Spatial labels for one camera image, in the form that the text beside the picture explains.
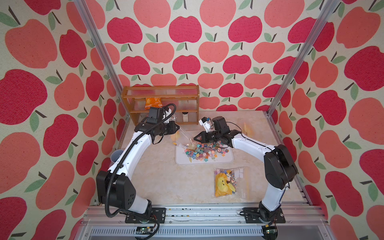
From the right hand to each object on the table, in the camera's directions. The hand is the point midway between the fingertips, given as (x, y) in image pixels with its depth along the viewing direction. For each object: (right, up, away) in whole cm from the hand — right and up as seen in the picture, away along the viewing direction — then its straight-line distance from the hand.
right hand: (195, 141), depth 87 cm
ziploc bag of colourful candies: (+39, +6, +22) cm, 45 cm away
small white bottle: (-7, +16, +21) cm, 27 cm away
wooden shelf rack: (-42, +27, +21) cm, 54 cm away
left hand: (-9, +7, -6) cm, 13 cm away
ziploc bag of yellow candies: (+20, -23, -3) cm, 30 cm away
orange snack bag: (-29, +25, +15) cm, 41 cm away
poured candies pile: (+7, -8, +9) cm, 14 cm away
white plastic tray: (-8, -12, +6) cm, 16 cm away
